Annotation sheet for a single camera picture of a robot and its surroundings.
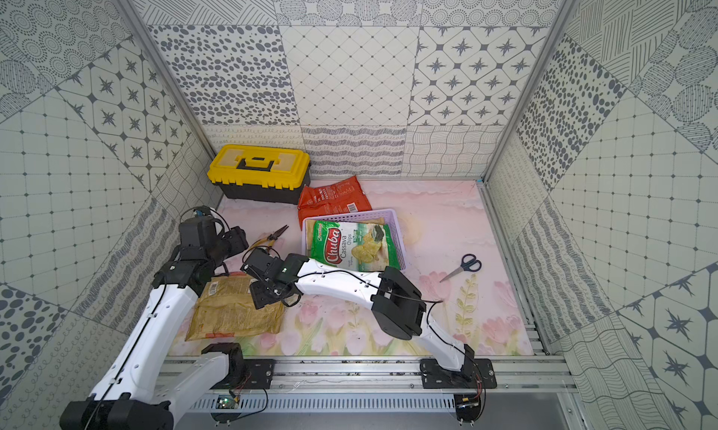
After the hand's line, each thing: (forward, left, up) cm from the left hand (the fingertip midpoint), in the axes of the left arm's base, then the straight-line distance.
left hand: (229, 231), depth 78 cm
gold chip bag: (-14, +4, -19) cm, 24 cm away
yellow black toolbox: (+30, +2, -6) cm, 31 cm away
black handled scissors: (+4, -74, -23) cm, 78 cm away
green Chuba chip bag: (+6, -34, -16) cm, 39 cm away
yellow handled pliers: (+12, -3, -21) cm, 24 cm away
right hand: (-13, -11, -13) cm, 22 cm away
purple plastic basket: (+20, -47, -17) cm, 53 cm away
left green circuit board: (-37, -3, -24) cm, 45 cm away
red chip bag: (+32, -27, -21) cm, 47 cm away
